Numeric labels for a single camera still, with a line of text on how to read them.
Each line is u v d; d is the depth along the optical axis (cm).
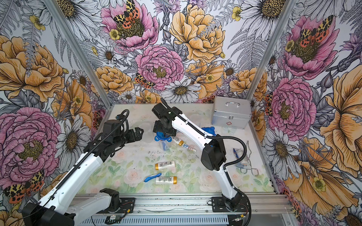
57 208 39
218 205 73
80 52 89
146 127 92
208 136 53
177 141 97
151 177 83
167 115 61
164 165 86
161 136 85
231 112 98
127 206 74
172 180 81
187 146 96
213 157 52
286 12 73
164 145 91
